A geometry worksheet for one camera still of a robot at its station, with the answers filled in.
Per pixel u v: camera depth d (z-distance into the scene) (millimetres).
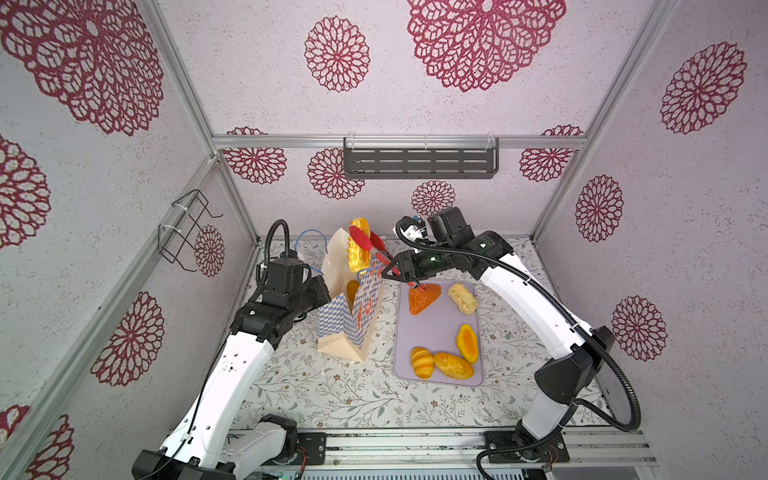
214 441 386
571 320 449
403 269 633
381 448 754
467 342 893
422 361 853
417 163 997
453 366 821
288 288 546
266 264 532
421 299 975
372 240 775
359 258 731
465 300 972
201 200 838
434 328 947
